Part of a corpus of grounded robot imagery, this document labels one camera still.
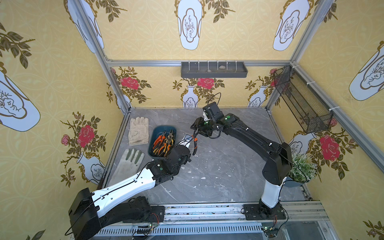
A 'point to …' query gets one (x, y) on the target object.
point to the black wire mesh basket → (312, 114)
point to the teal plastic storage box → (162, 138)
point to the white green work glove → (128, 166)
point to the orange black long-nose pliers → (195, 140)
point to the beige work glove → (138, 132)
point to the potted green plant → (302, 171)
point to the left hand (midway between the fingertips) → (185, 145)
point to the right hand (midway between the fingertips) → (191, 131)
